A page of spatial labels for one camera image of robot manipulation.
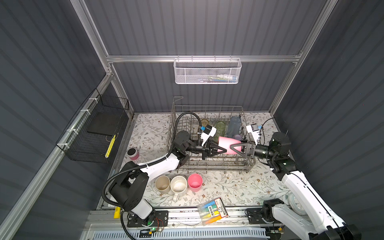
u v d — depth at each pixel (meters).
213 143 0.64
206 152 0.61
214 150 0.63
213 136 0.61
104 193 0.43
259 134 0.63
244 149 0.60
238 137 0.89
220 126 0.89
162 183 0.82
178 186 0.83
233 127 0.96
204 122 0.94
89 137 0.72
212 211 0.74
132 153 0.91
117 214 0.73
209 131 0.60
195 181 0.85
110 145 0.69
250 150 0.59
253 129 0.63
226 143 0.65
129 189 0.44
